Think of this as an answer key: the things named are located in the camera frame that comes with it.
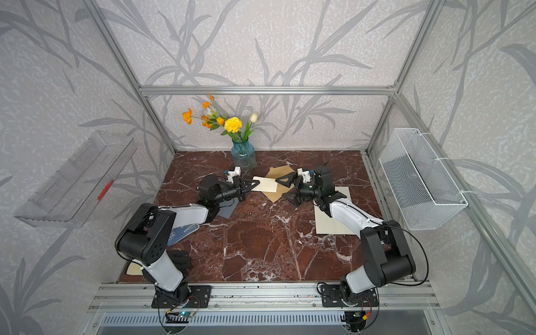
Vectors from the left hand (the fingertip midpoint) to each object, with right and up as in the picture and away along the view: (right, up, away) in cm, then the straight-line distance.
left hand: (259, 185), depth 81 cm
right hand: (+8, -1, -1) cm, 8 cm away
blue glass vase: (-10, +13, +23) cm, 29 cm away
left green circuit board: (-26, -45, -10) cm, 53 cm away
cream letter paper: (+3, 0, +1) cm, 3 cm away
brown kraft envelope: (+6, +4, +27) cm, 28 cm away
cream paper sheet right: (+29, -19, +10) cm, 36 cm away
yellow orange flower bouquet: (-25, +32, +20) cm, 45 cm away
